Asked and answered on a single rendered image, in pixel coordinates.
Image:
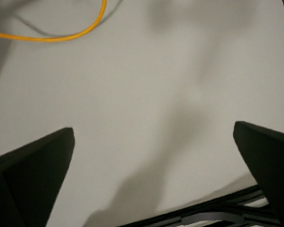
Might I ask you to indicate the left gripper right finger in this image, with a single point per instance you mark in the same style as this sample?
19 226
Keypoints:
262 150

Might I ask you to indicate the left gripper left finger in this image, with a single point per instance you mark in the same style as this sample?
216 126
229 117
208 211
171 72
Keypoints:
31 178

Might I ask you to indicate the orange cable with blue plug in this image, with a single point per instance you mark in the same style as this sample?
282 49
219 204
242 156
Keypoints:
103 7

